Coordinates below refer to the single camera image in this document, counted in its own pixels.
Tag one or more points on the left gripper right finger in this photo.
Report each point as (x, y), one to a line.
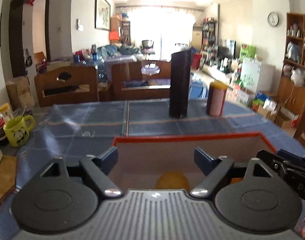
(216, 172)

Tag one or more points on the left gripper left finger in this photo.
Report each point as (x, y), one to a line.
(96, 170)

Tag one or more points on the orange fruit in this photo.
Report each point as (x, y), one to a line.
(235, 180)

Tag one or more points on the large yellow lemon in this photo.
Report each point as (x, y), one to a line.
(173, 180)

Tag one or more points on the orange cardboard box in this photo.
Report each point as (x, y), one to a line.
(142, 161)

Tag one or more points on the blue patterned tablecloth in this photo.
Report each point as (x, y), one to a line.
(52, 201)

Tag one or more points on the pink cylindrical canister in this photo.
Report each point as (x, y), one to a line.
(216, 98)

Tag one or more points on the wooden bookshelf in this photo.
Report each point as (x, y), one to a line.
(292, 82)

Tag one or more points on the black cylindrical flask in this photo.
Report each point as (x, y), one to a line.
(179, 83)

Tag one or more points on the green panda mug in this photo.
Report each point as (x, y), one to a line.
(18, 130)

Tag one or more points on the wooden cutting board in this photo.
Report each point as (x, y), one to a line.
(8, 167)

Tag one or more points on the wooden chair far left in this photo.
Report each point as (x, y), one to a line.
(67, 85)

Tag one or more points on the white freezer chest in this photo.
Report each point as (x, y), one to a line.
(257, 76)

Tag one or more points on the wooden chair far middle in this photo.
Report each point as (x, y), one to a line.
(129, 83)

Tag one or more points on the round wall clock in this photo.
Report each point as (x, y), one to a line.
(273, 19)

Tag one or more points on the framed wall painting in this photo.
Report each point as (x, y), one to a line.
(102, 15)

